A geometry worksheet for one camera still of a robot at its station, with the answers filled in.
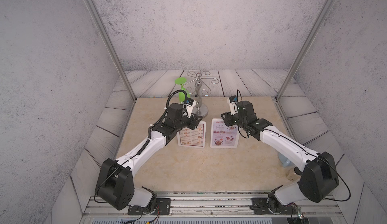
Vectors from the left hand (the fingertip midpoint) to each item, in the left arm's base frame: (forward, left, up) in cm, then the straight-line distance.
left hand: (201, 116), depth 80 cm
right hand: (+3, -13, -1) cm, 13 cm away
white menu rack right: (-3, -12, -14) cm, 19 cm away
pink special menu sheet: (-3, -12, -14) cm, 19 cm away
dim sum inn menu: (-3, +8, -15) cm, 18 cm away
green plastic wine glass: (+25, +11, +4) cm, 28 cm away
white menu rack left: (-3, +8, -15) cm, 17 cm away
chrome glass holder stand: (+23, -1, -20) cm, 31 cm away
